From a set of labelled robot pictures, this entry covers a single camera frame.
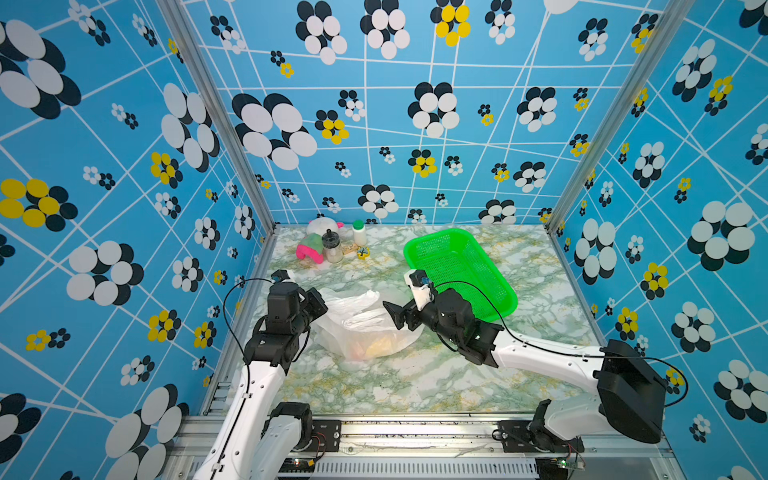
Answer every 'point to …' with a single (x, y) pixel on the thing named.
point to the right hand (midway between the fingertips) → (401, 291)
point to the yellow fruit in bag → (379, 347)
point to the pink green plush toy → (311, 245)
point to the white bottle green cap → (359, 232)
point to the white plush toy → (319, 225)
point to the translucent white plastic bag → (353, 327)
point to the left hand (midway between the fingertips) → (325, 290)
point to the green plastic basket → (456, 259)
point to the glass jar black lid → (333, 252)
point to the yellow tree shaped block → (363, 253)
